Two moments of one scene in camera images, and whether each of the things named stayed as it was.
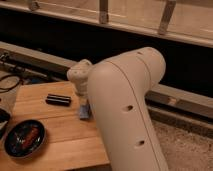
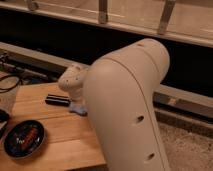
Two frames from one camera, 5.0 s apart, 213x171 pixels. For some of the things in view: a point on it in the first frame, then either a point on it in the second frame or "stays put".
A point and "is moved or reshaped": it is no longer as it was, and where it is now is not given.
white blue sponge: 84,111 is moved or reshaped
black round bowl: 24,138 stays put
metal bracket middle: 103,11 stays put
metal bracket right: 166,16 stays put
